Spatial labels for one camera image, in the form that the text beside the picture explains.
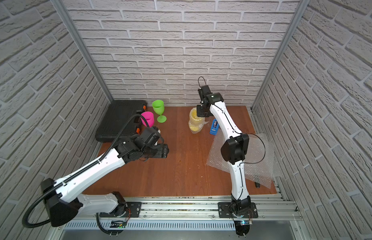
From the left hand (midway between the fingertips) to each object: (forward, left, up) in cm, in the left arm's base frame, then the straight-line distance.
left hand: (165, 148), depth 75 cm
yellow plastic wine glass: (+19, -16, -3) cm, 25 cm away
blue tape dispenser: (+25, -31, -15) cm, 43 cm away
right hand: (+25, -22, 0) cm, 33 cm away
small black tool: (-13, -51, -17) cm, 55 cm away
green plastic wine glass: (+34, +9, -4) cm, 35 cm away
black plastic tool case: (+33, +39, -12) cm, 53 cm away
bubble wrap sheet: (-2, -55, -16) cm, 58 cm away
